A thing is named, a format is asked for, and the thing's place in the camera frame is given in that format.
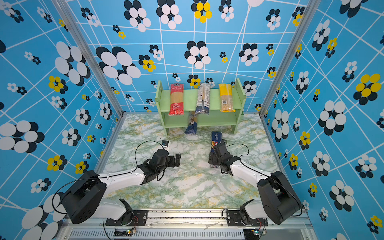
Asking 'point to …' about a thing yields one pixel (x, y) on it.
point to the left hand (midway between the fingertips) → (176, 154)
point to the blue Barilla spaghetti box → (216, 139)
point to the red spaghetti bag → (176, 99)
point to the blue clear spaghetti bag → (192, 126)
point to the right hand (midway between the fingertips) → (218, 156)
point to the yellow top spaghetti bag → (226, 96)
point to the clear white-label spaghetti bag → (203, 99)
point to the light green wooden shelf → (215, 117)
